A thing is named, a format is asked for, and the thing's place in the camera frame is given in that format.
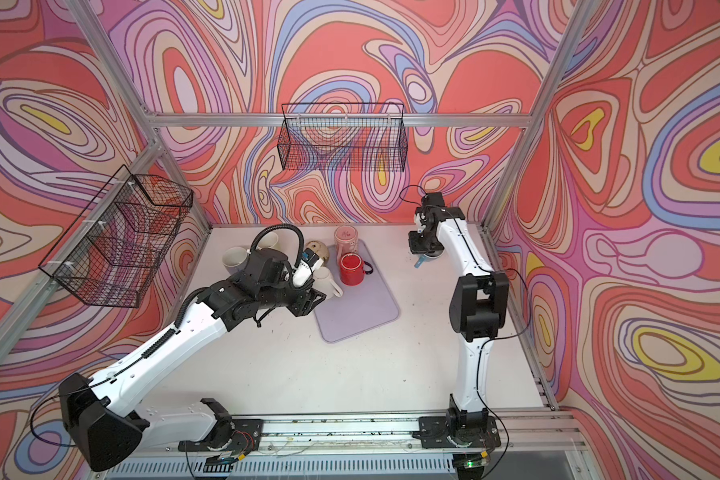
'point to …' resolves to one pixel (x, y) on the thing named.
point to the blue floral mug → (425, 258)
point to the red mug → (353, 269)
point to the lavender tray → (360, 308)
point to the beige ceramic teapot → (320, 249)
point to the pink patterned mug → (346, 240)
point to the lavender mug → (235, 259)
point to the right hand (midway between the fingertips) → (421, 253)
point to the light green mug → (270, 240)
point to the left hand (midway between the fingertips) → (321, 288)
